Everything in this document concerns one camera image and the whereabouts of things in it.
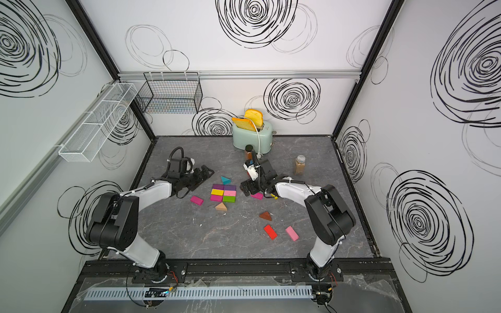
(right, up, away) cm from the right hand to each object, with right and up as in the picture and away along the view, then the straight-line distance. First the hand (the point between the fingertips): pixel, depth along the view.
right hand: (249, 184), depth 91 cm
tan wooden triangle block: (-13, -10, -2) cm, 16 cm away
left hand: (-19, +3, +3) cm, 20 cm away
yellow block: (-16, -4, +5) cm, 18 cm away
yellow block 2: (+10, -1, -25) cm, 26 cm away
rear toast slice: (+3, +35, +11) cm, 37 cm away
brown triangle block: (+8, -13, -4) cm, 16 cm away
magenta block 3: (+4, -3, -10) cm, 11 cm away
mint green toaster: (-4, +23, +12) cm, 26 cm away
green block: (-10, -7, +2) cm, 12 cm away
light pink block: (-9, -5, +4) cm, 11 cm away
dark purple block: (-15, -2, +8) cm, 18 cm away
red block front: (+10, -20, -6) cm, 23 cm away
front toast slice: (-2, +30, +7) cm, 31 cm away
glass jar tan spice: (+26, +9, +8) cm, 29 cm away
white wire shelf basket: (-60, +18, -20) cm, 66 cm away
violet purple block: (-10, -3, +8) cm, 13 cm away
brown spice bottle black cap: (0, +17, +12) cm, 21 cm away
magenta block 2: (-26, -8, +4) cm, 27 cm away
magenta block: (-16, -7, +3) cm, 18 cm away
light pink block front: (+19, -20, -8) cm, 28 cm away
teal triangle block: (-12, +1, +8) cm, 14 cm away
